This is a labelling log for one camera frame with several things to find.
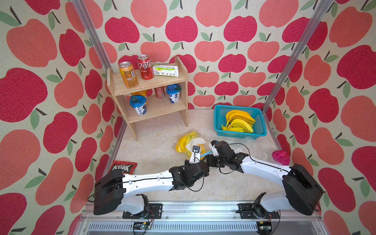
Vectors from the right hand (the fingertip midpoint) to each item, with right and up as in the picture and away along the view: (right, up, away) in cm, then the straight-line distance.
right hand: (205, 163), depth 85 cm
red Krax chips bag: (-47, -3, +1) cm, 47 cm away
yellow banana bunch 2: (-14, +12, +10) cm, 21 cm away
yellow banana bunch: (+27, +26, +18) cm, 41 cm away
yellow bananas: (+29, +21, +16) cm, 40 cm away
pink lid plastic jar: (+44, +4, -3) cm, 45 cm away
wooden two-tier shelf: (-31, +34, +9) cm, 47 cm away
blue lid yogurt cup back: (-19, +45, +5) cm, 49 cm away
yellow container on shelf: (-38, +43, +3) cm, 57 cm away
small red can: (-29, +45, +10) cm, 54 cm away
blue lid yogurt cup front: (-38, +36, -3) cm, 53 cm away
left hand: (-2, +2, -8) cm, 9 cm away
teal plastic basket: (+40, +19, +15) cm, 47 cm away
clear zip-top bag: (-2, +14, +5) cm, 15 cm away
